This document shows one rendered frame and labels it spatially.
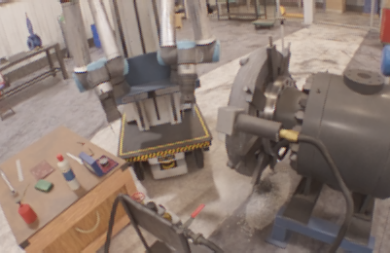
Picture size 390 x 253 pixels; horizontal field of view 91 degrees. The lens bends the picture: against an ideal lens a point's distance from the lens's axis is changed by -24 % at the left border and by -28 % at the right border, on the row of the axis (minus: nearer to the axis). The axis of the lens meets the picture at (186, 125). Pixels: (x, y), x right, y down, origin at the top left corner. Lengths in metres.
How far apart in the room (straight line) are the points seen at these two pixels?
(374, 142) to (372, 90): 0.23
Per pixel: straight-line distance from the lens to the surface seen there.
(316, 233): 1.36
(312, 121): 1.12
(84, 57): 1.57
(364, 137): 1.11
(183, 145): 1.76
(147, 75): 1.80
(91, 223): 1.55
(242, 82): 1.16
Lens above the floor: 1.32
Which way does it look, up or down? 31 degrees down
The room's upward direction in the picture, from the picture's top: 10 degrees counter-clockwise
